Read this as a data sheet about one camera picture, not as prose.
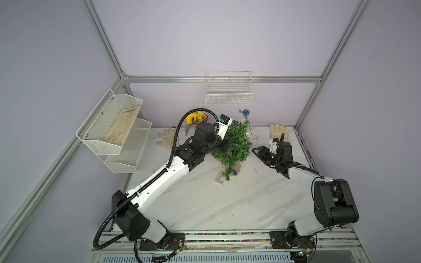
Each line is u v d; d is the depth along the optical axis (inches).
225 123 23.4
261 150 32.7
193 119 35.7
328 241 29.9
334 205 17.8
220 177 37.6
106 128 30.5
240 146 28.9
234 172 34.7
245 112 26.0
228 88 37.6
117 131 30.3
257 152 33.5
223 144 24.7
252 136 30.3
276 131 46.7
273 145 33.1
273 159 30.9
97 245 14.3
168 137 45.1
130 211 15.4
